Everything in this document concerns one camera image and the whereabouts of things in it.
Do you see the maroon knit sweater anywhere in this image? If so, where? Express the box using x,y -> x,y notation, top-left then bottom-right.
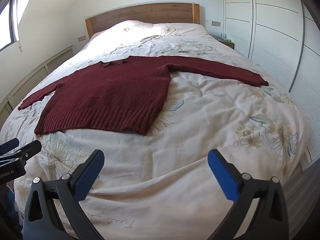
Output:
18,55 -> 269,136

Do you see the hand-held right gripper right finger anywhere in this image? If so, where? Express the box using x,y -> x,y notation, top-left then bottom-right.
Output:
207,149 -> 297,240

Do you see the wooden headboard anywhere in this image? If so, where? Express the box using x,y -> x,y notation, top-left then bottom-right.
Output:
85,3 -> 200,40

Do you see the white wardrobe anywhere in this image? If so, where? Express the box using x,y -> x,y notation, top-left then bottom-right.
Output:
221,0 -> 320,165

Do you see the louvred radiator cover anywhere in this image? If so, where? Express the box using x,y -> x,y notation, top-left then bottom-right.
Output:
0,45 -> 73,128

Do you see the window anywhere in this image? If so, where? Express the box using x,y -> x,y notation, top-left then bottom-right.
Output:
0,0 -> 20,52

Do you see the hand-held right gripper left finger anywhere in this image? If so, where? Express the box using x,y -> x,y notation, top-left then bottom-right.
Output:
22,149 -> 105,240

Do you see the white floral duvet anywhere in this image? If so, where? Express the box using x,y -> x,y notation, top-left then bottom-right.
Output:
0,19 -> 313,240

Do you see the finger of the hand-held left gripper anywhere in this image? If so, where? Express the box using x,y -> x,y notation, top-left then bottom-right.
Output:
0,140 -> 42,167
0,137 -> 20,155

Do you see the wooden nightstand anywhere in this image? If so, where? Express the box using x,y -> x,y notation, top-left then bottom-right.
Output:
216,36 -> 235,50

